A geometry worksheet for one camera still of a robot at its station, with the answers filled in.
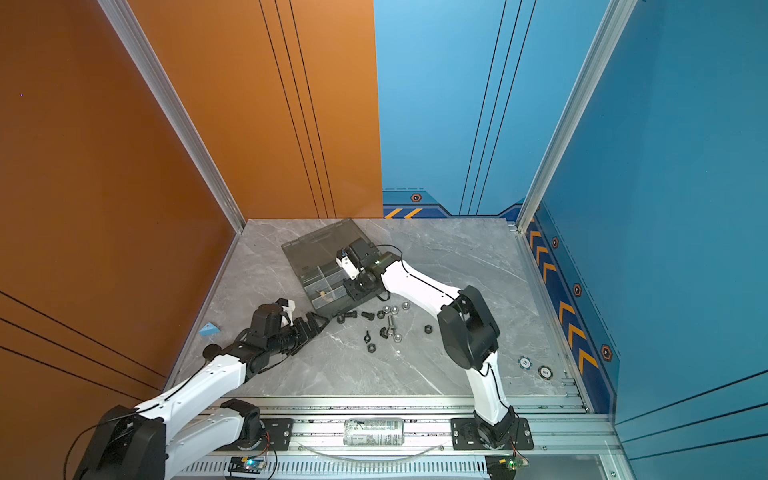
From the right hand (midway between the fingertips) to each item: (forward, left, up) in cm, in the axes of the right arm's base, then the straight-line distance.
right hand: (351, 289), depth 90 cm
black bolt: (-4, -5, -9) cm, 11 cm away
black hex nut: (-15, -6, -9) cm, 18 cm away
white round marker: (-19, -50, -11) cm, 55 cm away
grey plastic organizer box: (+22, +18, -10) cm, 30 cm away
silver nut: (-2, -13, -10) cm, 16 cm away
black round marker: (-22, -55, -10) cm, 60 cm away
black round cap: (-19, +35, 0) cm, 40 cm away
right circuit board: (-43, -39, -12) cm, 59 cm away
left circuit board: (-42, +23, -11) cm, 49 cm away
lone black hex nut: (-9, -23, -10) cm, 27 cm away
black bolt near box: (-6, +4, -7) cm, 10 cm away
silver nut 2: (0, -16, -9) cm, 19 cm away
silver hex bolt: (-12, -14, -9) cm, 20 cm away
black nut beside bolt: (-10, -9, -10) cm, 16 cm away
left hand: (-10, +8, -3) cm, 13 cm away
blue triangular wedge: (-9, +44, -8) cm, 45 cm away
